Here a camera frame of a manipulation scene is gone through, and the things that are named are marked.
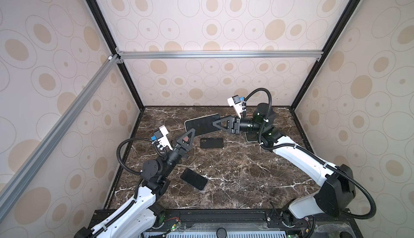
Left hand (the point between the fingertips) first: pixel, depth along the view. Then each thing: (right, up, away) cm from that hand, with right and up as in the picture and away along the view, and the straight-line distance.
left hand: (198, 132), depth 58 cm
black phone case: (+5, -9, +42) cm, 43 cm away
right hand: (+6, +2, +5) cm, 8 cm away
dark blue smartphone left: (-4, -26, +26) cm, 37 cm away
